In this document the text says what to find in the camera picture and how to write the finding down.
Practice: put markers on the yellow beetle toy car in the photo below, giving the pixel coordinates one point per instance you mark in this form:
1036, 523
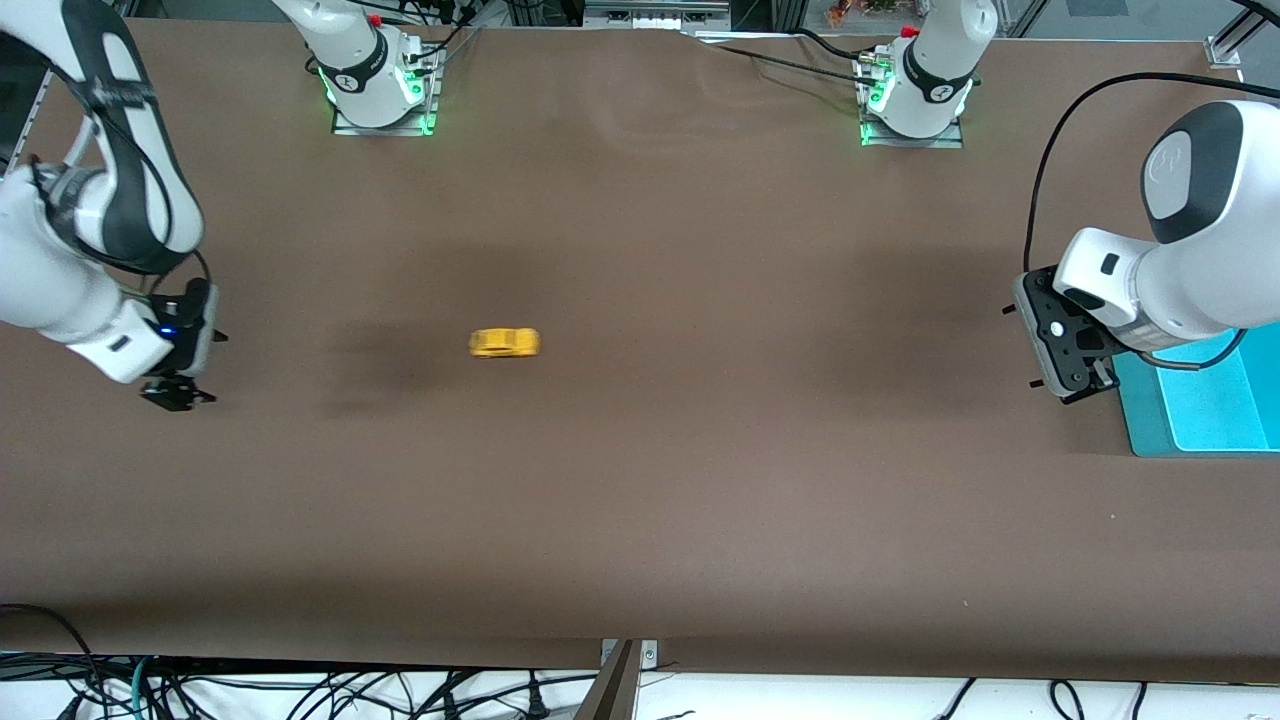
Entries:
505, 343

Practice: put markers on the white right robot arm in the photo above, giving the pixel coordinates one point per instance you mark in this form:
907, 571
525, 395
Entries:
40, 290

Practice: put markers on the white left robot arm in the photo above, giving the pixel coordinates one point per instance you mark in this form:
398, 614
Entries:
1200, 270

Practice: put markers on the teal plastic bin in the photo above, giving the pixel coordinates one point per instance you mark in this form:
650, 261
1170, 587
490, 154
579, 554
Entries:
1210, 410

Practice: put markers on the orange object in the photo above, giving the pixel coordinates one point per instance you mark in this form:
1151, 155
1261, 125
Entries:
850, 10

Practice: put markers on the dark brown beam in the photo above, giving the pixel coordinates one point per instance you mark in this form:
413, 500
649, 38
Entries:
615, 690

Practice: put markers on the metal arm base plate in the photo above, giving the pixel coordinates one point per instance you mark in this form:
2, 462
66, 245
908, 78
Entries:
915, 143
385, 131

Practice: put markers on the perforated metal rail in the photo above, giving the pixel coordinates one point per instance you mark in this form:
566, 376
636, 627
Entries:
38, 100

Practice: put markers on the aluminium frame bar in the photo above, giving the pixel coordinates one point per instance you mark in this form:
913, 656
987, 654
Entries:
655, 15

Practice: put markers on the small metal table bracket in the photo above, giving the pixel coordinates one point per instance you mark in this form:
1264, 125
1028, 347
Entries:
648, 655

